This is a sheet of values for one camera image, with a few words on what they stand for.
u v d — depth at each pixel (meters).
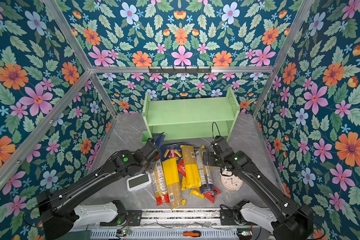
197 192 0.80
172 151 0.91
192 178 0.77
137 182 0.81
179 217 0.75
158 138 0.84
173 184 0.79
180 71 0.93
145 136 1.01
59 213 0.38
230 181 0.83
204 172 0.81
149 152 0.55
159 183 0.80
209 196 0.77
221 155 0.56
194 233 0.68
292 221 0.37
